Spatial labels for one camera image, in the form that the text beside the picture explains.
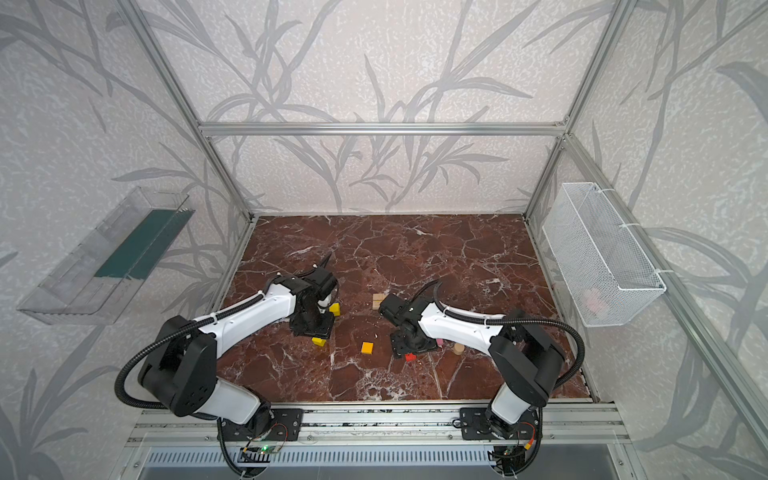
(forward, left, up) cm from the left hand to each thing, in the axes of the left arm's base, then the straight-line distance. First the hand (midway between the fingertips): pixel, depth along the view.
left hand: (327, 325), depth 85 cm
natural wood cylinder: (-5, -38, -3) cm, 38 cm away
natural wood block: (+12, -14, -5) cm, 19 cm away
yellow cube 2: (-4, +3, -3) cm, 5 cm away
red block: (-8, -24, -3) cm, 25 cm away
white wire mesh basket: (0, -64, +30) cm, 71 cm away
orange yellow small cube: (-5, -11, -5) cm, 13 cm away
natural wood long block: (+9, -13, -4) cm, 16 cm away
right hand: (-3, -23, -3) cm, 24 cm away
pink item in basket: (0, -69, +16) cm, 71 cm away
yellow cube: (+7, -1, -2) cm, 7 cm away
